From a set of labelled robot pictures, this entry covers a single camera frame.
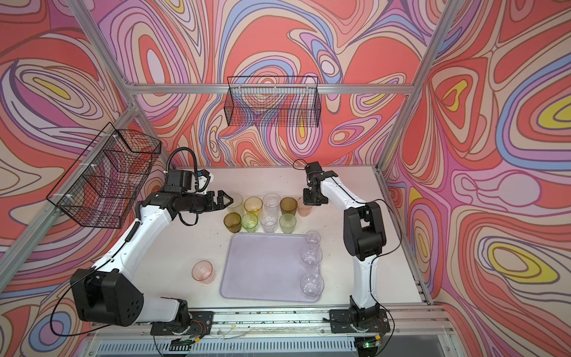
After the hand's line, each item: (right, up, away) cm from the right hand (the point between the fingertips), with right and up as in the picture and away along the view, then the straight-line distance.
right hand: (313, 206), depth 97 cm
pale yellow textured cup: (-30, +3, -18) cm, 36 cm away
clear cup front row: (-20, -6, -1) cm, 21 cm away
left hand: (-34, +3, -16) cm, 38 cm away
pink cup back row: (-4, -2, +2) cm, 5 cm away
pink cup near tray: (-44, -24, -13) cm, 52 cm away
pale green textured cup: (-11, -7, 0) cm, 13 cm away
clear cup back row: (-19, +1, +4) cm, 19 cm away
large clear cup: (-3, -28, -16) cm, 32 cm away
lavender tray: (-20, -23, -11) cm, 32 cm away
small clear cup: (-1, -12, -7) cm, 14 cm away
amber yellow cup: (-27, +1, 0) cm, 27 cm away
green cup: (-28, -7, -1) cm, 29 cm away
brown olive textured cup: (-11, 0, +1) cm, 11 cm away
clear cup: (-2, -19, -9) cm, 22 cm away
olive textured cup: (-36, -6, -1) cm, 36 cm away
